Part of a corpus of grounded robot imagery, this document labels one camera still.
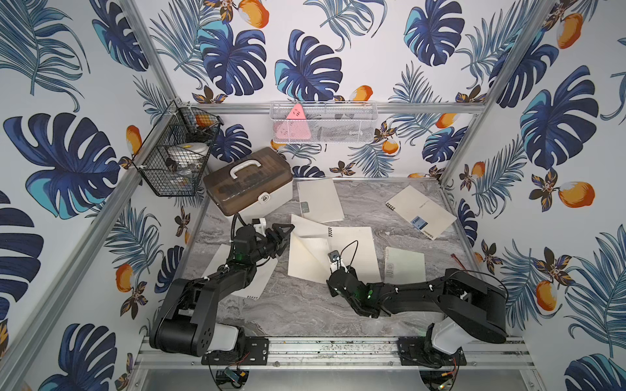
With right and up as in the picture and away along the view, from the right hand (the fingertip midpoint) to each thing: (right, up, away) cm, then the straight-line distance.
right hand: (331, 269), depth 87 cm
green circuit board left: (-31, -28, -14) cm, 44 cm away
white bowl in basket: (-47, +40, -7) cm, 62 cm away
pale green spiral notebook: (+28, 0, +6) cm, 28 cm away
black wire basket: (-57, +54, +5) cm, 79 cm away
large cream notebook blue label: (-7, +10, -3) cm, 12 cm away
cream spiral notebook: (-4, +25, +26) cm, 36 cm away
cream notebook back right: (+42, +20, +22) cm, 51 cm away
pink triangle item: (-13, +52, +3) cm, 53 cm away
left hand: (-14, +15, -3) cm, 20 cm away
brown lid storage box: (-27, +32, +6) cm, 42 cm away
